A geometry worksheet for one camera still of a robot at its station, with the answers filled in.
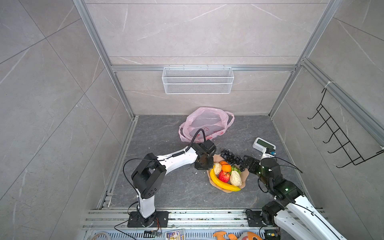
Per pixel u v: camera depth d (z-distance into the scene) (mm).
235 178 779
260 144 977
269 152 659
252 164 682
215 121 1146
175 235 675
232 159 858
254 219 730
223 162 878
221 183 801
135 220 727
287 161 590
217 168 819
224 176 812
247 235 644
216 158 921
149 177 466
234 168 817
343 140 656
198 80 1005
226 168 816
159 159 496
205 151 646
